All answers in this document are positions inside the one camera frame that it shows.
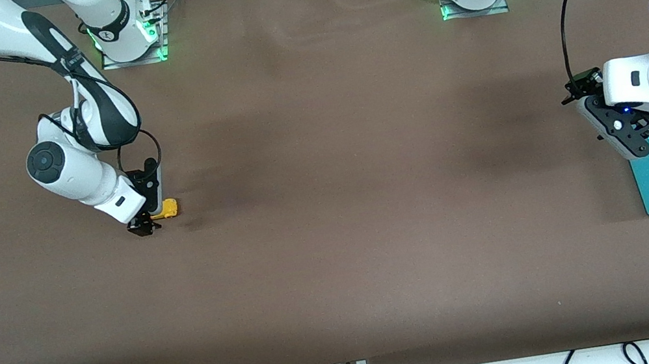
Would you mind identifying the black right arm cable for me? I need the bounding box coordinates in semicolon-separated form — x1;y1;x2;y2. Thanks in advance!
0;0;166;197

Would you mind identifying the brown table mat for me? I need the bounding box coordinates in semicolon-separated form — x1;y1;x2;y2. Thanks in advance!
0;0;649;364

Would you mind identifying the yellow beetle toy car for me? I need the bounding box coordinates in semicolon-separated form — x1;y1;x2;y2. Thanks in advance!
147;197;181;223

